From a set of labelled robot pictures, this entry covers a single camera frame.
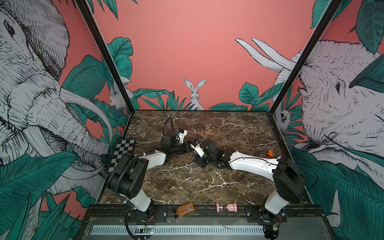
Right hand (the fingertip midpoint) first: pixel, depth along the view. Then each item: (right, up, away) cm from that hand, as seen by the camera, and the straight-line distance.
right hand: (195, 156), depth 83 cm
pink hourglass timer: (+18, -24, -9) cm, 31 cm away
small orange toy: (+49, 0, +12) cm, 51 cm away
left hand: (+2, +6, +3) cm, 7 cm away
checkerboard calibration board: (-47, +4, +12) cm, 49 cm away
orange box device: (-5, -24, -11) cm, 27 cm away
